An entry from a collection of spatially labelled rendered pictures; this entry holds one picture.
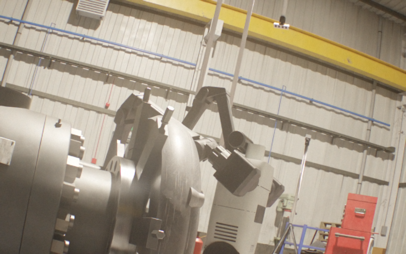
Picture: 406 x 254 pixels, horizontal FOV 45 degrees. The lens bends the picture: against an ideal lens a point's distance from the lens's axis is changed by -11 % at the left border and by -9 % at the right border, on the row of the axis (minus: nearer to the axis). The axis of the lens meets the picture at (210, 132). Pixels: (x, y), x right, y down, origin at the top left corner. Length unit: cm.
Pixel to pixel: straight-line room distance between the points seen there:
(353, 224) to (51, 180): 439
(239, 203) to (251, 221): 8
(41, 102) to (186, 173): 1125
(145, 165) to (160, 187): 12
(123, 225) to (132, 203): 7
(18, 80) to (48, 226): 1138
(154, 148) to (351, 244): 420
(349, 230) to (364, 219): 19
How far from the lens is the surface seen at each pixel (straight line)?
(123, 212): 146
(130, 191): 149
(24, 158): 139
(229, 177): 187
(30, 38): 1291
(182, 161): 141
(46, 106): 1251
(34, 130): 146
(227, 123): 242
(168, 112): 141
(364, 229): 548
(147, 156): 146
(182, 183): 138
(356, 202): 549
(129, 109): 214
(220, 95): 246
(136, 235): 139
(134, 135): 171
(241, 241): 202
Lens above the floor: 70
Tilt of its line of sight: 9 degrees up
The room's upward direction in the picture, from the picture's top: 13 degrees clockwise
